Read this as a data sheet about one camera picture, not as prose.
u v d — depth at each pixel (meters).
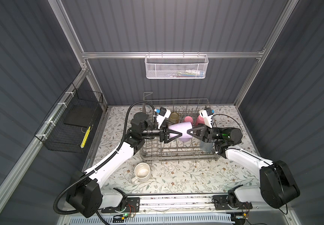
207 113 0.60
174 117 0.91
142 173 0.84
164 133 0.59
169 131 0.59
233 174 0.84
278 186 0.43
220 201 0.73
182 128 0.62
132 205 0.73
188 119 0.94
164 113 0.59
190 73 0.91
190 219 0.77
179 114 1.09
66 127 0.72
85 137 0.69
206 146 0.90
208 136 0.59
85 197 0.41
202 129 0.61
